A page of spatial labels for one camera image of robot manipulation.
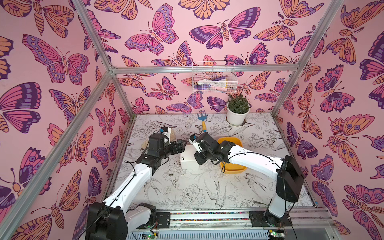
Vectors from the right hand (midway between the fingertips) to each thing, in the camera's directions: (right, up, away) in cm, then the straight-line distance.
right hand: (196, 153), depth 83 cm
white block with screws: (-4, -4, -1) cm, 6 cm away
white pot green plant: (+29, +28, +20) cm, 46 cm away
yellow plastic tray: (+20, -10, +6) cm, 23 cm away
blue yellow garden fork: (+6, +21, +35) cm, 41 cm away
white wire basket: (+12, +47, +13) cm, 50 cm away
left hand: (-8, +6, -1) cm, 10 cm away
